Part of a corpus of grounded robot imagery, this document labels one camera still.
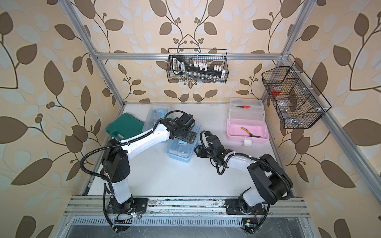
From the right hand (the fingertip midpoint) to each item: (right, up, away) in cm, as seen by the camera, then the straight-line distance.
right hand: (198, 149), depth 90 cm
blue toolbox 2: (-9, +2, -10) cm, 14 cm away
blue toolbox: (-28, +24, +10) cm, 38 cm away
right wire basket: (+50, +27, -17) cm, 60 cm away
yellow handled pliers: (+36, +9, +11) cm, 39 cm away
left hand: (-8, +11, -4) cm, 14 cm away
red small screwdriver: (+32, +28, +12) cm, 44 cm away
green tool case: (-50, +14, +10) cm, 52 cm away
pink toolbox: (+34, +16, +12) cm, 39 cm away
